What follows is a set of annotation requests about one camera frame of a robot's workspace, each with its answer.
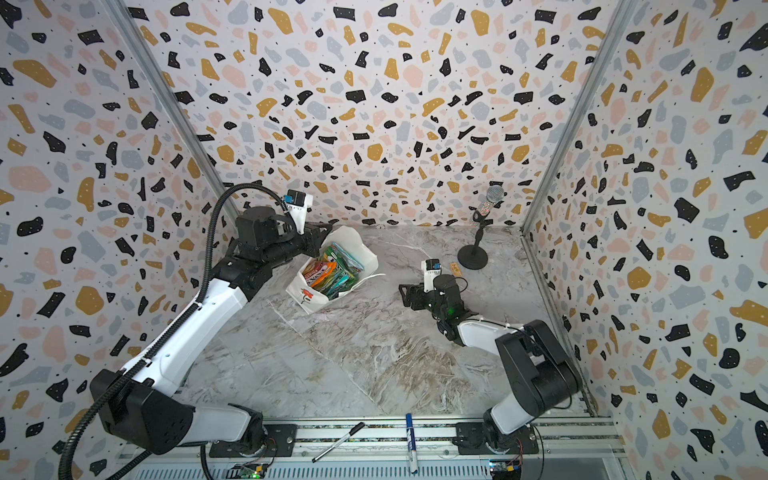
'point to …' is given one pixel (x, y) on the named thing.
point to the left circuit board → (247, 471)
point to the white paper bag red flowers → (308, 298)
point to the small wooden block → (455, 269)
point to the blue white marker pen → (412, 449)
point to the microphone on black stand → (475, 257)
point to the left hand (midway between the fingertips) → (331, 221)
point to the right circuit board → (505, 469)
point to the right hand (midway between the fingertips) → (405, 280)
